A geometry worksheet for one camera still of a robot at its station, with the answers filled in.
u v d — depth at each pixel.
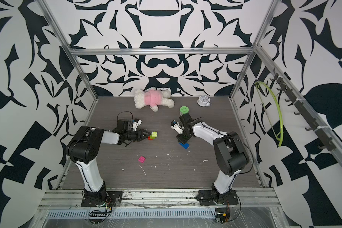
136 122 0.93
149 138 0.94
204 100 1.14
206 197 0.74
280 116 0.67
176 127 0.85
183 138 0.82
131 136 0.86
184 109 1.06
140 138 0.87
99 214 0.73
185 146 0.91
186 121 0.74
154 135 0.92
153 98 1.08
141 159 0.87
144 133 0.91
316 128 0.51
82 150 0.51
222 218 0.71
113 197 0.75
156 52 0.91
